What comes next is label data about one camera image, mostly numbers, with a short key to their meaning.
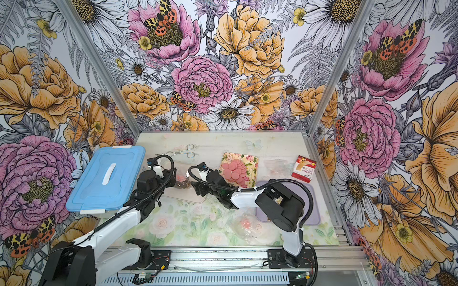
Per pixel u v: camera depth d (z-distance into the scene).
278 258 0.74
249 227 0.80
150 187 0.65
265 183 0.53
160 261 0.74
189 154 1.12
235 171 1.01
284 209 0.49
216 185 0.67
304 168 0.99
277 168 1.04
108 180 0.78
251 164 1.05
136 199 0.64
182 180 0.91
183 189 0.92
